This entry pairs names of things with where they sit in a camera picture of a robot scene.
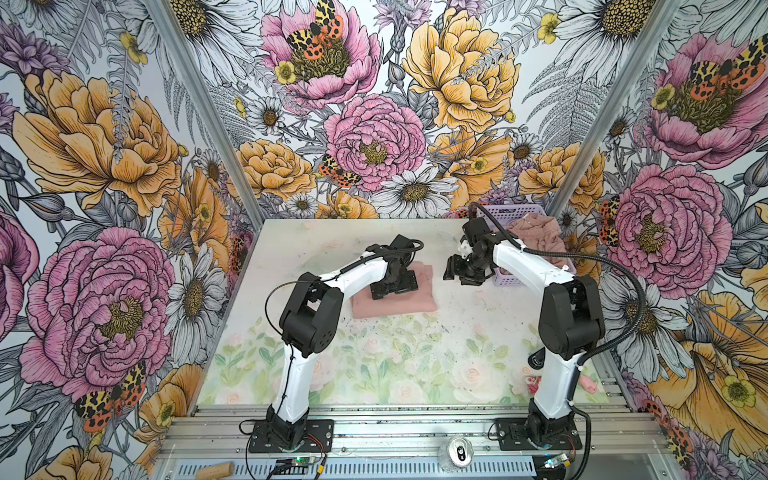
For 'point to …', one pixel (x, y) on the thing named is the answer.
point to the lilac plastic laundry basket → (498, 217)
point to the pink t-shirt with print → (421, 300)
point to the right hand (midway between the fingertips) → (453, 285)
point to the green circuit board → (303, 461)
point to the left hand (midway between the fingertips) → (397, 296)
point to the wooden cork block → (214, 472)
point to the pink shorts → (540, 233)
